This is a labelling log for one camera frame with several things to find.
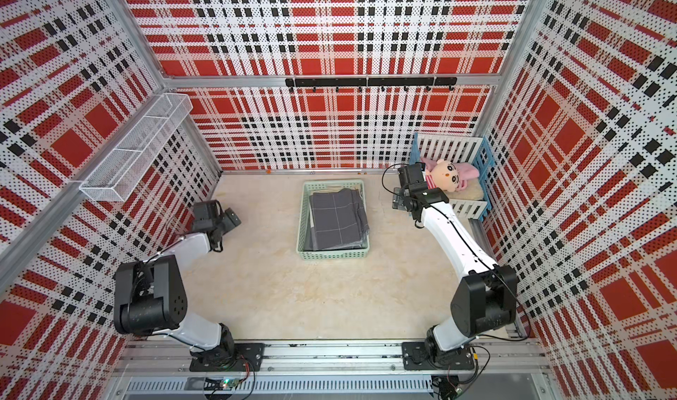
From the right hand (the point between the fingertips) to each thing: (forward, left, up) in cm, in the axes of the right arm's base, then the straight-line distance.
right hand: (419, 197), depth 84 cm
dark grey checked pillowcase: (+1, +28, -15) cm, 32 cm away
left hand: (0, +67, -13) cm, 69 cm away
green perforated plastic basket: (+18, +32, -15) cm, 40 cm away
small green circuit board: (-48, +55, -19) cm, 76 cm away
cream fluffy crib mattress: (+12, -25, -12) cm, 31 cm away
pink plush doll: (+13, -13, -4) cm, 19 cm away
